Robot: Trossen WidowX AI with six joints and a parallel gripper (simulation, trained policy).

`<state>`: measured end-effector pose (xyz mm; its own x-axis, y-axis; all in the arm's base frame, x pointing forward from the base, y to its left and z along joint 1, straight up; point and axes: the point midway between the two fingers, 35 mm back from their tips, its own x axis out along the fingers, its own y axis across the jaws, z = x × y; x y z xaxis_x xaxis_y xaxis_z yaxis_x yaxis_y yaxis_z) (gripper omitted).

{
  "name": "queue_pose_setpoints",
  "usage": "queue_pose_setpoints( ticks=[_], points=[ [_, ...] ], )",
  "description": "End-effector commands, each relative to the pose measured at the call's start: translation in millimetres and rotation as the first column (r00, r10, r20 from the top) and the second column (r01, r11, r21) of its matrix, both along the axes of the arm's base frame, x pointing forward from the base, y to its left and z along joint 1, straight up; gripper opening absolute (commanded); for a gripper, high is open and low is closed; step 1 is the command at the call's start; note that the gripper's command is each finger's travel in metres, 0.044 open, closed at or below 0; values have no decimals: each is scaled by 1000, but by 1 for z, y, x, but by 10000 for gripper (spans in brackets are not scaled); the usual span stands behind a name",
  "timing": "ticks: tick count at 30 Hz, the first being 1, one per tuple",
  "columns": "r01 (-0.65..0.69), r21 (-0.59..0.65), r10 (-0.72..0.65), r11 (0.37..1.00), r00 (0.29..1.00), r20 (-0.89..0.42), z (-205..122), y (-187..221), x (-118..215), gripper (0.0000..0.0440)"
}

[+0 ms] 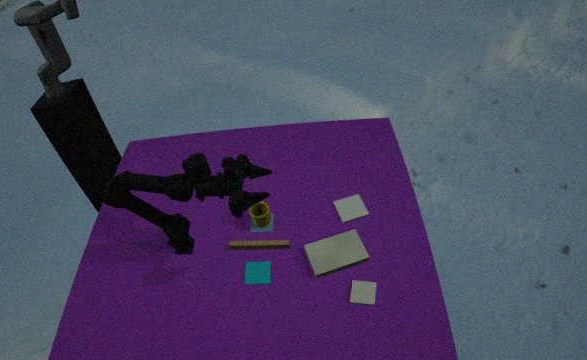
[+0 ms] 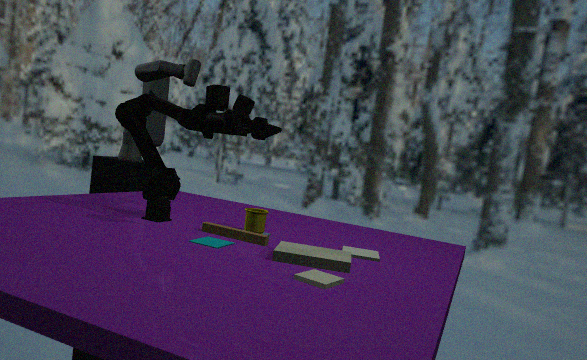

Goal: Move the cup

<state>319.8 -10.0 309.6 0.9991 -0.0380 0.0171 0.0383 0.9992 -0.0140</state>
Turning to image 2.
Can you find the tan flat bar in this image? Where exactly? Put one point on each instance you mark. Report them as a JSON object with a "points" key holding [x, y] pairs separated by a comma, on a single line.
{"points": [[235, 233]]}

